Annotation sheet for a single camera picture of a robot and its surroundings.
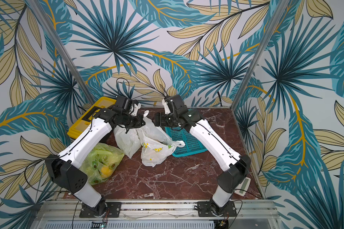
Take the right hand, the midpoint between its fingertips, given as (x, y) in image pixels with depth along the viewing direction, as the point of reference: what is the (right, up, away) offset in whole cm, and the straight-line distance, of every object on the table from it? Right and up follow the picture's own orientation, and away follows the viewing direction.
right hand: (159, 119), depth 74 cm
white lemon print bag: (-2, -13, +3) cm, 14 cm away
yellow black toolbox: (-46, 0, +15) cm, 49 cm away
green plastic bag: (-34, -25, +8) cm, 42 cm away
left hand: (-8, -3, +5) cm, 10 cm away
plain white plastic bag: (-20, -14, +14) cm, 28 cm away
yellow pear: (-31, -29, +7) cm, 43 cm away
